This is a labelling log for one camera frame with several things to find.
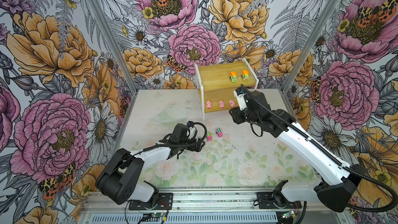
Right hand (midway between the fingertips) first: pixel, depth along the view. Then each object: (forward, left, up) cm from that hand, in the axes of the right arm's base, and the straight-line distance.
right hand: (235, 113), depth 73 cm
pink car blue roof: (+6, +6, -26) cm, 27 cm away
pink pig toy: (+14, +12, -9) cm, 21 cm away
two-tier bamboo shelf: (+18, +7, +5) cm, 20 cm away
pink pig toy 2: (+15, +4, -10) cm, 19 cm away
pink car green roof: (+2, +12, -26) cm, 28 cm away
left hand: (-3, +20, -24) cm, 32 cm away
